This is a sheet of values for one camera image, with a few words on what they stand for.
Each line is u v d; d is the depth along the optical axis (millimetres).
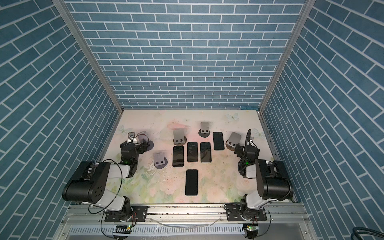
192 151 1009
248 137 788
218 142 1023
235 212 737
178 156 1007
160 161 866
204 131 1019
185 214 753
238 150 973
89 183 456
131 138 784
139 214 737
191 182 839
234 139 956
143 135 807
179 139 976
